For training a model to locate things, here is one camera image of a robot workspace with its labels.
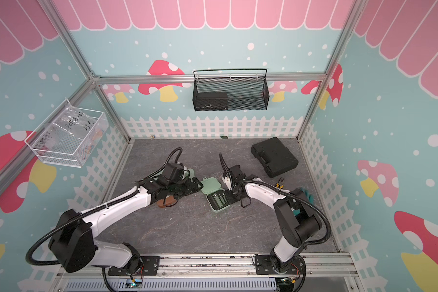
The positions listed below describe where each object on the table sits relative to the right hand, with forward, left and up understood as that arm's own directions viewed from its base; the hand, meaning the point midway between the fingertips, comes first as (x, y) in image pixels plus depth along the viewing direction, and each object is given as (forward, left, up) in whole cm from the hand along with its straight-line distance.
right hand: (229, 197), depth 91 cm
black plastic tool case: (+25, -28, +1) cm, 37 cm away
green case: (0, +6, +1) cm, 6 cm away
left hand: (-1, +15, +9) cm, 18 cm away
